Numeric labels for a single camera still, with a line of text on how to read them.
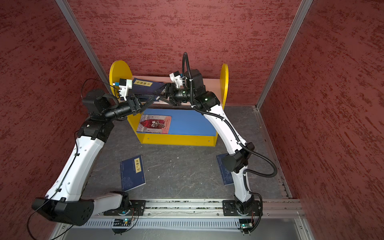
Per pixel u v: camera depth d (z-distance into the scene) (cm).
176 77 63
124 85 56
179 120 93
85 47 85
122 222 71
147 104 55
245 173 56
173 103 67
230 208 74
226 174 85
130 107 54
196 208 76
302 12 73
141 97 55
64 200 37
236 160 48
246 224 71
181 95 59
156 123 90
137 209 73
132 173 85
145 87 70
